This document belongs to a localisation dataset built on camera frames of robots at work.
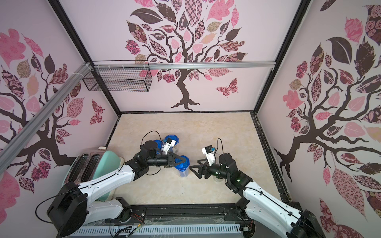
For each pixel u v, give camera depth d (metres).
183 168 0.75
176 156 0.71
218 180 0.85
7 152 0.49
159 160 0.67
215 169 0.67
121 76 0.95
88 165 0.73
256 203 0.51
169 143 0.73
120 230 0.72
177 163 0.74
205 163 0.67
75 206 0.40
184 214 0.75
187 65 0.92
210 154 0.67
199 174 0.66
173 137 0.88
